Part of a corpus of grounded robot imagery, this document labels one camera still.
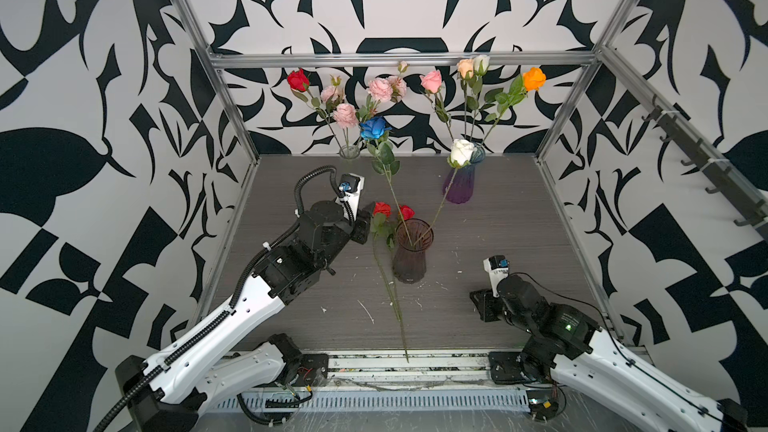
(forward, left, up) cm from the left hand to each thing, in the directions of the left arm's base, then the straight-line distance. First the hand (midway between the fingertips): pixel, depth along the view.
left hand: (365, 195), depth 68 cm
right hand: (-15, -26, -24) cm, 39 cm away
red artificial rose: (+11, -4, -31) cm, 33 cm away
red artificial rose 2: (+15, -12, -29) cm, 35 cm away
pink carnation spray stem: (+28, +6, 0) cm, 29 cm away
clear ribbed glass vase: (+30, +6, -16) cm, 34 cm away
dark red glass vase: (-2, -12, -18) cm, 21 cm away
